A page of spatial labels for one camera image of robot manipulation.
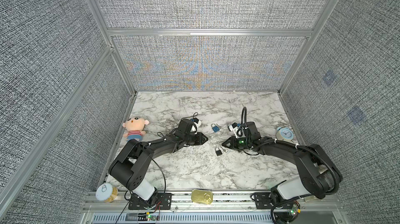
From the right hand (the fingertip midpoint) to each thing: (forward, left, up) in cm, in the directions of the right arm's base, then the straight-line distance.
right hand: (222, 144), depth 88 cm
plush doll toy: (+10, +51, +3) cm, 52 cm away
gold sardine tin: (-26, +12, 0) cm, 29 cm away
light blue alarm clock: (+7, -37, -1) cm, 38 cm away
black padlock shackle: (-3, +2, -5) cm, 6 cm away
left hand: (+2, +9, +2) cm, 9 cm away
